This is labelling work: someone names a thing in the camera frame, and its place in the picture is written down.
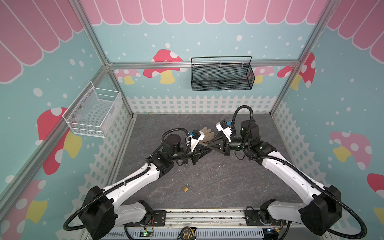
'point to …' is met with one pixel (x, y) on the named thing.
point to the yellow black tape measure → (188, 233)
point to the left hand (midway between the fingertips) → (210, 152)
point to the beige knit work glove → (209, 135)
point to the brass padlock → (186, 188)
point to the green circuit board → (146, 233)
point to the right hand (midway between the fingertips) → (208, 146)
